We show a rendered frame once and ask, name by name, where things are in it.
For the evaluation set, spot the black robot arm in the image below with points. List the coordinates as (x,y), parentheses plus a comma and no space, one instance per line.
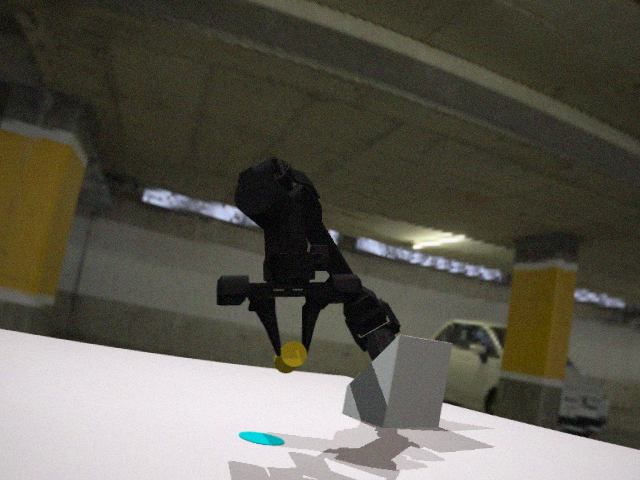
(266,195)

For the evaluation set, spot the yellow cylinder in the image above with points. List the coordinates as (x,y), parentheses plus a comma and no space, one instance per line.
(293,354)

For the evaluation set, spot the cyan circle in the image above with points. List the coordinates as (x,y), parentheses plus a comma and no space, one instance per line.
(261,438)

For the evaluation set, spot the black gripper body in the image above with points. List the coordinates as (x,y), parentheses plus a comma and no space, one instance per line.
(233,290)

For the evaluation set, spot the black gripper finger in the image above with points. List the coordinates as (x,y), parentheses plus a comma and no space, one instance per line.
(310,313)
(265,308)

